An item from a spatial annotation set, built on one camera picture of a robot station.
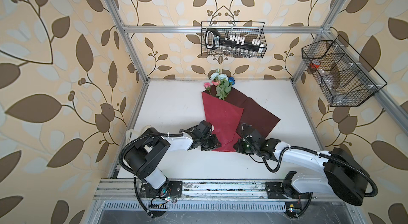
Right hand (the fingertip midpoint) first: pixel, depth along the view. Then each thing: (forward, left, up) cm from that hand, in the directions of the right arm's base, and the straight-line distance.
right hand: (233, 148), depth 84 cm
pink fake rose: (+49, +7, 0) cm, 50 cm away
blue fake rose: (+49, -4, +3) cm, 49 cm away
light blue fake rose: (+44, +1, +1) cm, 44 cm away
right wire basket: (+22, -52, +31) cm, 65 cm away
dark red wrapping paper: (+22, +1, -2) cm, 22 cm away
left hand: (+2, +5, -1) cm, 6 cm away
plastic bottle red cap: (+36, -47, +27) cm, 65 cm away
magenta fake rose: (+47, +13, +1) cm, 48 cm away
